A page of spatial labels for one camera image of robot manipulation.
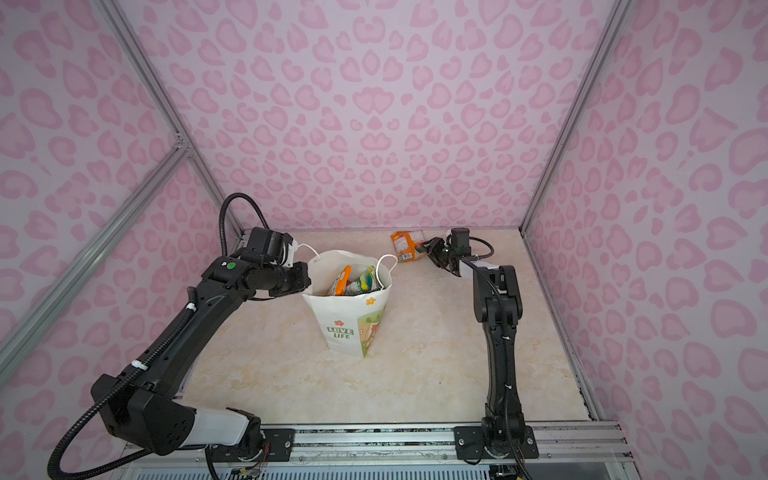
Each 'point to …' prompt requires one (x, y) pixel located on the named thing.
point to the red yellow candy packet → (340, 285)
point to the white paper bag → (348, 322)
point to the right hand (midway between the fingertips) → (426, 243)
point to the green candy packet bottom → (365, 283)
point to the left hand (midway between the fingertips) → (313, 275)
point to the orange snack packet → (405, 245)
